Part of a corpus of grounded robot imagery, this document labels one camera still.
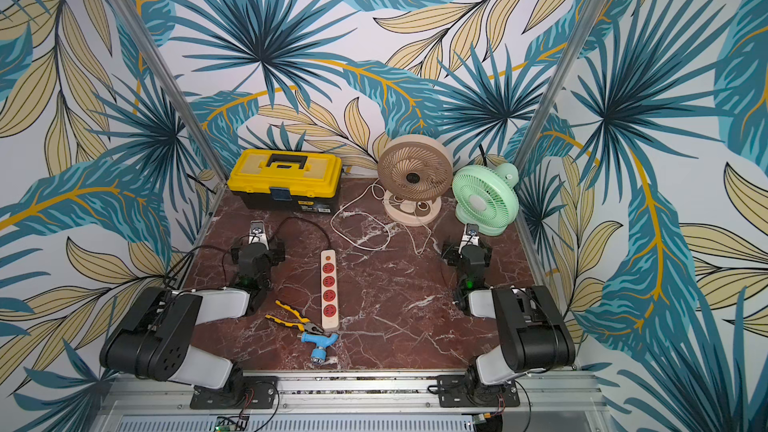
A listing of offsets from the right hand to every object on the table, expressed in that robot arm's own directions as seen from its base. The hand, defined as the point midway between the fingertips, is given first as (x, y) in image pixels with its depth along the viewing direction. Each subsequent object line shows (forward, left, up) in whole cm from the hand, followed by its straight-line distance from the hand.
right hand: (468, 238), depth 92 cm
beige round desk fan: (+14, +17, +15) cm, 27 cm away
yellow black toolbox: (+18, +57, +9) cm, 60 cm away
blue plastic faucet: (-29, +44, -7) cm, 53 cm away
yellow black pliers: (-22, +49, -8) cm, 54 cm away
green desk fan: (+3, -2, +16) cm, 16 cm away
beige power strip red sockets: (-13, +43, -6) cm, 45 cm away
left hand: (+1, +64, +1) cm, 64 cm away
